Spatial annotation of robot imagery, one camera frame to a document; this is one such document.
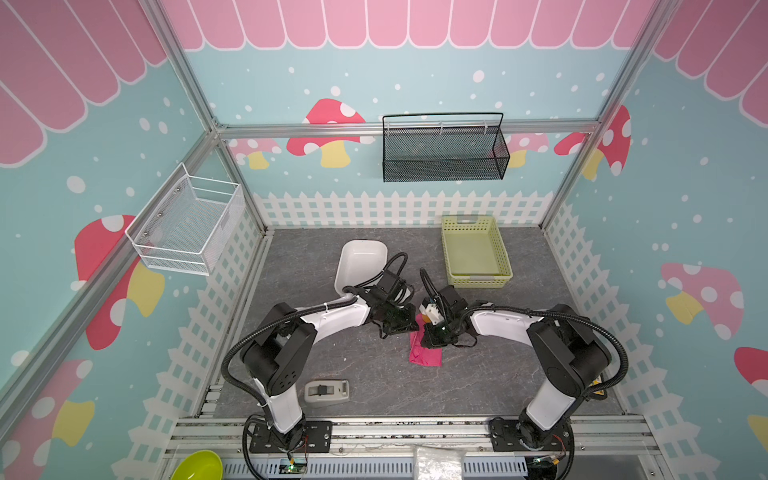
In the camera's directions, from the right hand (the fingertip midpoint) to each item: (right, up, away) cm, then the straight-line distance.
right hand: (420, 342), depth 90 cm
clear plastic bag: (+2, -22, -22) cm, 31 cm away
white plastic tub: (-21, +24, +21) cm, 38 cm away
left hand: (-1, +4, -4) cm, 6 cm away
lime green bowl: (-54, -23, -20) cm, 62 cm away
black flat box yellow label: (+47, -10, -11) cm, 49 cm away
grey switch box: (-26, -10, -11) cm, 30 cm away
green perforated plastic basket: (+23, +27, +25) cm, 44 cm away
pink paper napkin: (0, -3, -2) cm, 4 cm away
